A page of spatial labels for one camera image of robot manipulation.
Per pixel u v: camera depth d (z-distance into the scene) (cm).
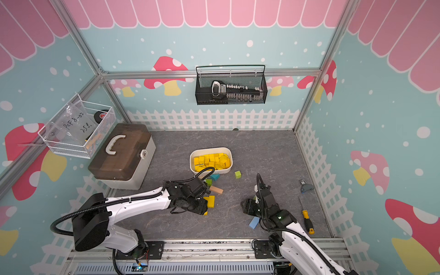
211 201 87
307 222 81
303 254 49
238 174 97
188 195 63
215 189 90
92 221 42
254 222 81
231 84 92
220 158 102
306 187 92
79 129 70
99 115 81
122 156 89
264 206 63
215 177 94
